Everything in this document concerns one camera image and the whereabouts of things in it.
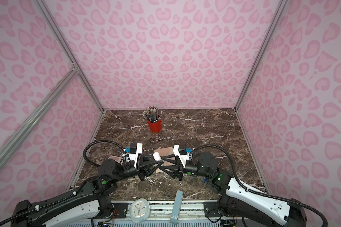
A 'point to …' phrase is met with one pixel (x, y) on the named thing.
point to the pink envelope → (165, 151)
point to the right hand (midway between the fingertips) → (162, 164)
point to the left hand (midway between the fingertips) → (162, 160)
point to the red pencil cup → (155, 127)
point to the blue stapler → (204, 180)
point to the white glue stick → (157, 156)
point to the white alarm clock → (139, 210)
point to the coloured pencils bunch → (151, 114)
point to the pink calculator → (118, 159)
